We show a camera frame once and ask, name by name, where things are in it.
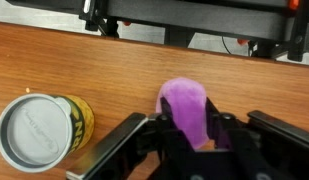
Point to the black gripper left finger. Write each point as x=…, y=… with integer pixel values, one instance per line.
x=170, y=128

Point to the yellow green corn can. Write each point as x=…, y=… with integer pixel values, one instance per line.
x=44, y=131

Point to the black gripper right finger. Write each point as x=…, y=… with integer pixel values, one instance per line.
x=218, y=125

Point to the black metal frame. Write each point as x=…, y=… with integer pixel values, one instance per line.
x=200, y=16

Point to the purple round plush toy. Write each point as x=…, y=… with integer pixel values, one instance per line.
x=188, y=106

